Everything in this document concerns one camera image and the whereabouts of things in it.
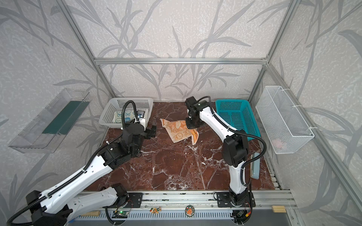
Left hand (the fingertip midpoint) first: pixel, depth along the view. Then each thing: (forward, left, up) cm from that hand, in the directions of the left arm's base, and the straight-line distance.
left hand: (148, 117), depth 71 cm
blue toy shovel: (-39, +26, -28) cm, 55 cm away
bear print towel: (+22, +24, -27) cm, 42 cm away
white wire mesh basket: (-11, -64, +5) cm, 65 cm away
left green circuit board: (-39, +13, -31) cm, 52 cm away
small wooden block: (-36, -68, -29) cm, 82 cm away
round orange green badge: (-37, -22, -29) cm, 52 cm away
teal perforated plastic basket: (+27, -61, -31) cm, 73 cm away
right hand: (+9, -22, -15) cm, 28 cm away
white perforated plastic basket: (+31, +38, -25) cm, 55 cm away
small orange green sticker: (-38, -5, -29) cm, 48 cm away
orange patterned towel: (+7, -13, -25) cm, 29 cm away
